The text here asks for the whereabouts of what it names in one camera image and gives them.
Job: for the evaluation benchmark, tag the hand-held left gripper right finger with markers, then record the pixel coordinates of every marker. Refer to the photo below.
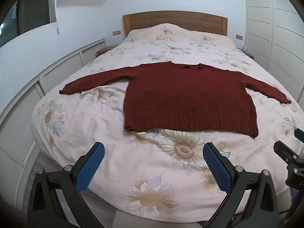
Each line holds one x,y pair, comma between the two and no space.
217,171

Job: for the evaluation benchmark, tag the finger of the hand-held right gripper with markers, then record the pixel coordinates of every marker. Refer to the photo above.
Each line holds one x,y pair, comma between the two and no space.
299,133
282,149

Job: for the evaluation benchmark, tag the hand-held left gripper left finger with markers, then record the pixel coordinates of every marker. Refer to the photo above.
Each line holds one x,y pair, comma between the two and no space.
91,168

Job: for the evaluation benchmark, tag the dark red knitted sweater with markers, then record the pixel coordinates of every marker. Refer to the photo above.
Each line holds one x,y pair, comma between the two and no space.
178,95

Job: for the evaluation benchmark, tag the floral pink bed blanket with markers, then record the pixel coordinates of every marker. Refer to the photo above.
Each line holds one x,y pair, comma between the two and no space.
106,128

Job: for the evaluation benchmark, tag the purple patterned cloth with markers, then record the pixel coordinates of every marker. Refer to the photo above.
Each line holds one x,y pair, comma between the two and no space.
296,194

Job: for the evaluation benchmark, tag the cluttered bedside table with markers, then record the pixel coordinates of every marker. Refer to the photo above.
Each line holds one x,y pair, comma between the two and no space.
247,52

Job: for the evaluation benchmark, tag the white wardrobe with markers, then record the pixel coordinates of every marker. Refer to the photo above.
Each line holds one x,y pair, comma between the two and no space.
280,28

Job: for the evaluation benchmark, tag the wooden nightstand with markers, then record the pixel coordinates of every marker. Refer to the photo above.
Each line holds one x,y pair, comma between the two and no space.
104,50

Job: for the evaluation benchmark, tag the wooden headboard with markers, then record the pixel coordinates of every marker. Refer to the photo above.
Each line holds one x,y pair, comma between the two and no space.
175,17

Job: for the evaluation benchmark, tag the dark window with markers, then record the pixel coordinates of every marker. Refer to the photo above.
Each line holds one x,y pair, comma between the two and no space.
28,7

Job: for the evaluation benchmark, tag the brown wall switch plate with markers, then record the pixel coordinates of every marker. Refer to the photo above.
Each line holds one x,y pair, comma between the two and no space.
116,32
239,37

